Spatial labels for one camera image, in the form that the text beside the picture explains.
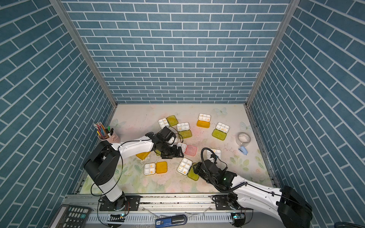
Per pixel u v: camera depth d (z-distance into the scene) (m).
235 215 0.73
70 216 0.68
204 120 1.10
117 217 0.72
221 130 1.04
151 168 0.86
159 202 0.76
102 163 0.48
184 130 1.03
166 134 0.73
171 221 0.65
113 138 0.89
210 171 0.62
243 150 0.92
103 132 0.88
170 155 0.78
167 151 0.76
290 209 0.42
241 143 0.96
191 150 0.94
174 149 0.79
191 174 0.84
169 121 1.09
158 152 0.76
